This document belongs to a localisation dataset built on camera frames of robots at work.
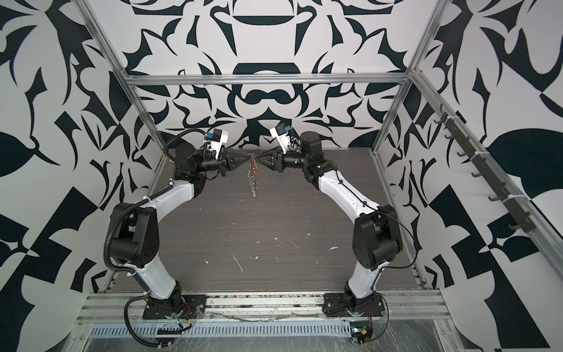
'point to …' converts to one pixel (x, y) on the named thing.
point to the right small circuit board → (361, 331)
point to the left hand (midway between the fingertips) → (248, 152)
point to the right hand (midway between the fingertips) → (258, 155)
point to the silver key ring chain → (252, 174)
